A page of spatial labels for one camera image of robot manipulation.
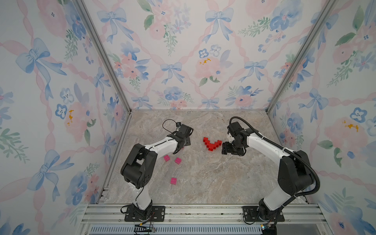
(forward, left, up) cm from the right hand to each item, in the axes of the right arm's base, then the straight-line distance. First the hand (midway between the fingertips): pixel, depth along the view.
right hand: (228, 151), depth 89 cm
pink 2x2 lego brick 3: (-16, +33, -6) cm, 37 cm away
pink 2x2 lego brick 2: (-4, +31, -4) cm, 32 cm away
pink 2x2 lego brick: (-2, +38, -5) cm, 38 cm away
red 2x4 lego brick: (+6, +9, -3) cm, 12 cm away
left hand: (+10, +27, 0) cm, 29 cm away
